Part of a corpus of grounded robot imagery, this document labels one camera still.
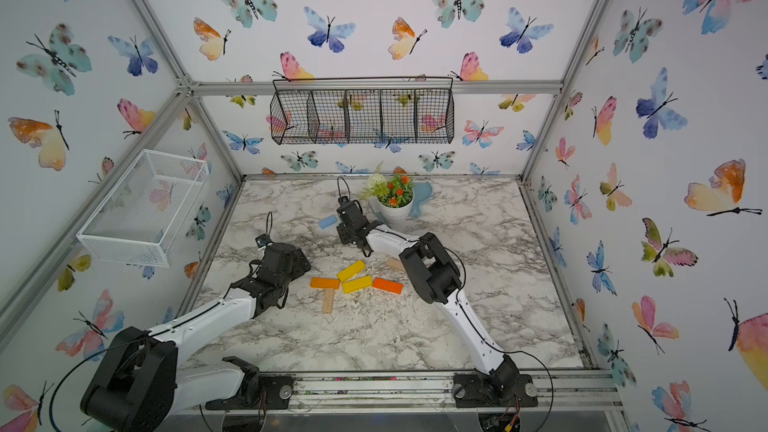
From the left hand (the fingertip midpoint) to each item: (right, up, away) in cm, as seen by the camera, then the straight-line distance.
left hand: (297, 257), depth 90 cm
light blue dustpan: (+39, +21, +26) cm, 51 cm away
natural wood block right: (+29, -3, +6) cm, 30 cm away
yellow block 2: (+17, -9, +2) cm, 20 cm away
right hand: (+12, +9, +15) cm, 21 cm away
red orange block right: (+27, -9, +2) cm, 28 cm away
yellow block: (+15, -5, +6) cm, 17 cm away
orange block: (+7, -9, +4) cm, 12 cm away
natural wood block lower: (+9, -13, -3) cm, 17 cm away
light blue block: (+4, +9, +18) cm, 21 cm away
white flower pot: (+29, +12, +14) cm, 35 cm away
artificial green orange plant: (+28, +20, +6) cm, 35 cm away
